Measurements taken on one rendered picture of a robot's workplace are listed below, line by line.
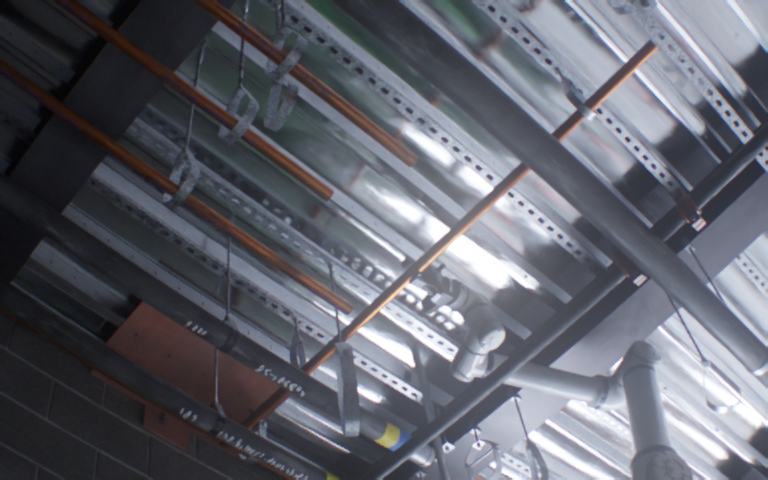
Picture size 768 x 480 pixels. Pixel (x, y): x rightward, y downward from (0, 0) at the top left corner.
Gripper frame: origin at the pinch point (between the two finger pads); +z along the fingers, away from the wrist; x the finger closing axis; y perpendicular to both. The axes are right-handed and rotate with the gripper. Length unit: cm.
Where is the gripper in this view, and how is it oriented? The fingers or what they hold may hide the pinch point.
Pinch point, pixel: (412, 272)
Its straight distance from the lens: 280.6
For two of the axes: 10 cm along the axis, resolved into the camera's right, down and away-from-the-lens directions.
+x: 3.1, 6.6, -6.8
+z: -6.6, -3.7, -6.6
